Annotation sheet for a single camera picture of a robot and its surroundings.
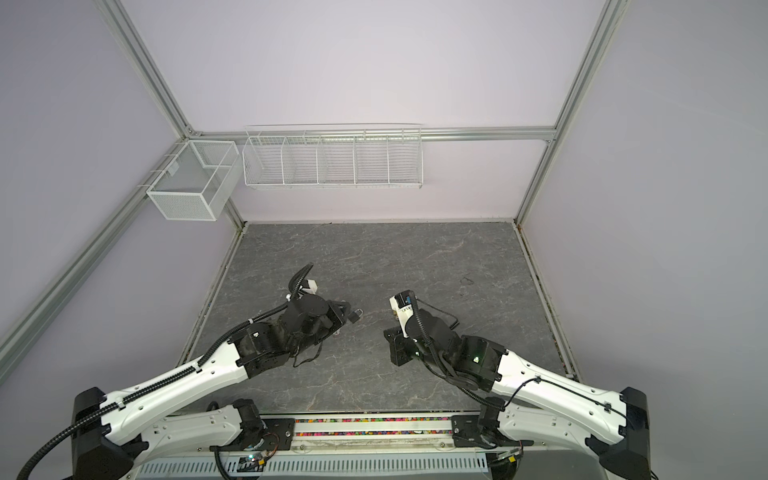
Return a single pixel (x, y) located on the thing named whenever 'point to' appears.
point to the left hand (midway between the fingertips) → (351, 312)
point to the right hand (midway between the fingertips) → (385, 336)
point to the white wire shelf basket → (334, 156)
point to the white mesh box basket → (200, 181)
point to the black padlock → (355, 315)
